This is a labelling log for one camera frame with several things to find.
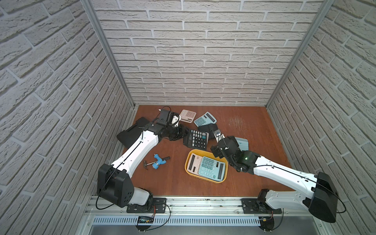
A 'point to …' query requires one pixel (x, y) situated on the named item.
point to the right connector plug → (266, 223)
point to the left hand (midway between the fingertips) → (185, 129)
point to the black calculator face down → (209, 129)
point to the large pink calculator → (194, 163)
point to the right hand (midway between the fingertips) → (222, 141)
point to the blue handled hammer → (155, 164)
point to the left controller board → (145, 219)
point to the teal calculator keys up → (205, 119)
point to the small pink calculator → (187, 116)
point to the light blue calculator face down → (243, 143)
